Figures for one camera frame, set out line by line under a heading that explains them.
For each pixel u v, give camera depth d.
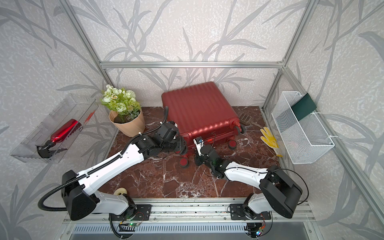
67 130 0.64
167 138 0.58
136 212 0.72
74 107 0.78
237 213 0.75
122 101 0.87
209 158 0.64
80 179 0.41
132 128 0.94
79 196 0.38
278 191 0.42
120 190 0.79
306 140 0.59
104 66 0.94
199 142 0.73
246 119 1.12
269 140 1.02
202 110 0.87
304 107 0.74
